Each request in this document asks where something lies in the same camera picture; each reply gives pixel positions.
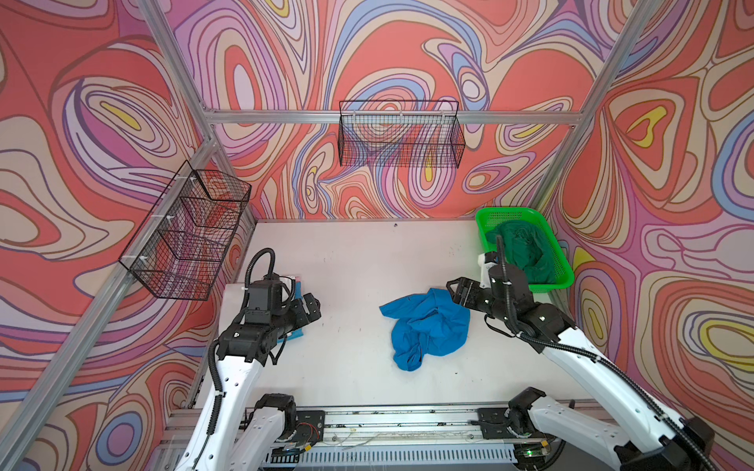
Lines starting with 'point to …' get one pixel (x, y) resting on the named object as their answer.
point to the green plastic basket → (487, 218)
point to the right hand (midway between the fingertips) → (459, 294)
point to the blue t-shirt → (426, 325)
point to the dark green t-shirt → (525, 245)
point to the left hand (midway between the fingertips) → (310, 306)
